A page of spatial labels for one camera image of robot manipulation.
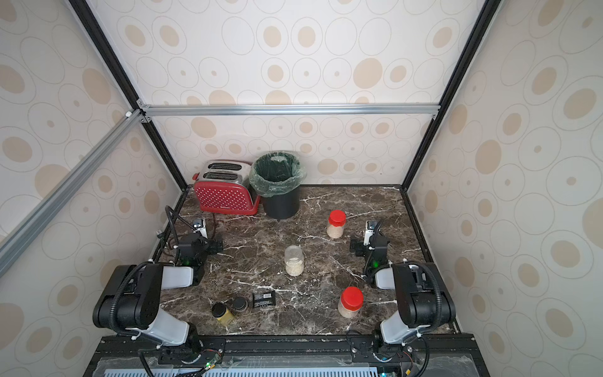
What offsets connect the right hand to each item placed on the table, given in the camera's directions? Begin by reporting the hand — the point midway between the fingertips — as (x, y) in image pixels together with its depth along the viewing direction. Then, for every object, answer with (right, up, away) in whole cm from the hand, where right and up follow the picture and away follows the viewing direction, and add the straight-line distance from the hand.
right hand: (376, 235), depth 94 cm
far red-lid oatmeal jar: (-16, +6, -2) cm, 18 cm away
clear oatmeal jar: (-33, -8, -9) cm, 35 cm away
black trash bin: (-39, +12, +13) cm, 43 cm away
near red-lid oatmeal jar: (-14, -17, -22) cm, 31 cm away
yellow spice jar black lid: (-54, -22, -21) cm, 62 cm away
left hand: (-66, +2, 0) cm, 66 cm away
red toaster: (-62, +20, +2) cm, 65 cm away
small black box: (-43, -21, -11) cm, 50 cm away
